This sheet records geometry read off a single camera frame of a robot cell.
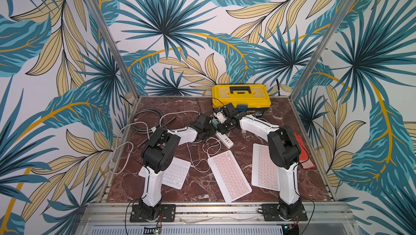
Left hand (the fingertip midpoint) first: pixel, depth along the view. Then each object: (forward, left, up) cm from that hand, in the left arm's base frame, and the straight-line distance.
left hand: (215, 132), depth 99 cm
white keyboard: (-26, +22, -2) cm, 34 cm away
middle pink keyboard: (-26, -7, -2) cm, 27 cm away
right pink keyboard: (-23, -26, -1) cm, 34 cm away
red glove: (-12, -53, -5) cm, 54 cm away
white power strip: (-5, -5, +1) cm, 7 cm away
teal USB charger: (+4, +1, +5) cm, 7 cm away
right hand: (+3, -3, +2) cm, 5 cm away
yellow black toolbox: (+15, -23, +14) cm, 30 cm away
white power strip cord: (-9, +58, -3) cm, 59 cm away
